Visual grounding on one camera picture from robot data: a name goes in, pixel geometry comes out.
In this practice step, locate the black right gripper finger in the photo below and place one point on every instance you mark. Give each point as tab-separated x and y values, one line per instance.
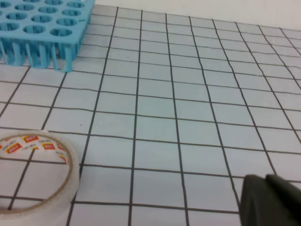
269	201

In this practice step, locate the white grid-pattern cloth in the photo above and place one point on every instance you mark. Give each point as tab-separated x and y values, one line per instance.
167	114

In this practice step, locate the blue test tube rack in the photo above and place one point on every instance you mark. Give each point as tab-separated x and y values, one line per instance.
43	32

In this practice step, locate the right clear tape roll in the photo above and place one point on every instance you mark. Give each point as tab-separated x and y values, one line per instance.
39	177

